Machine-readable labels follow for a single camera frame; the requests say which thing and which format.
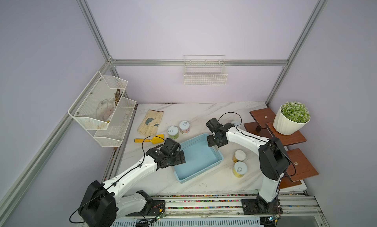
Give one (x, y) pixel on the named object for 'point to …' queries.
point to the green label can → (173, 132)
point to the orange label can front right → (239, 155)
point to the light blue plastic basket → (199, 158)
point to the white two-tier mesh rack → (110, 133)
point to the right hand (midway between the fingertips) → (216, 143)
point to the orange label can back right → (236, 122)
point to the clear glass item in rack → (105, 108)
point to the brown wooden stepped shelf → (299, 167)
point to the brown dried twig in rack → (117, 96)
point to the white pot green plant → (291, 118)
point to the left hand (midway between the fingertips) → (177, 161)
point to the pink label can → (184, 127)
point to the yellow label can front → (240, 169)
